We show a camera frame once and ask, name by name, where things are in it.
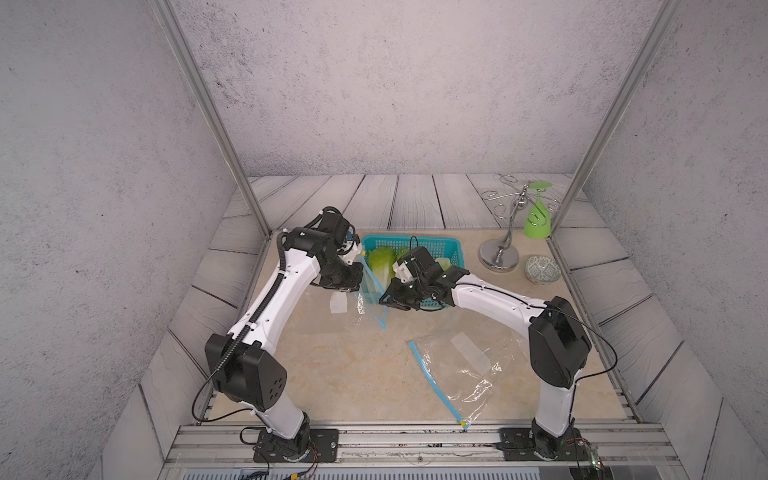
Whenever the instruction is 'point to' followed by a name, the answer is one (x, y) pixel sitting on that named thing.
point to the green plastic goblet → (537, 224)
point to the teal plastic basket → (448, 248)
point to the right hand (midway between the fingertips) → (380, 302)
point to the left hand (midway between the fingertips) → (363, 286)
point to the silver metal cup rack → (501, 255)
